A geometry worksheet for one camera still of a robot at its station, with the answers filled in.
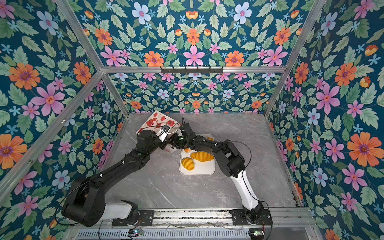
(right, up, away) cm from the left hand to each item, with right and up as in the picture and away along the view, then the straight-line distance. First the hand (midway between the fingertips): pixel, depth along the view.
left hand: (168, 127), depth 83 cm
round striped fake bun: (+10, -21, +5) cm, 24 cm away
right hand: (-3, -8, +9) cm, 12 cm away
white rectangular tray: (+18, -25, +7) cm, 32 cm away
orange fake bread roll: (+19, -18, +7) cm, 27 cm away
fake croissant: (+9, -15, +12) cm, 21 cm away
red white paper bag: (-10, +4, +12) cm, 17 cm away
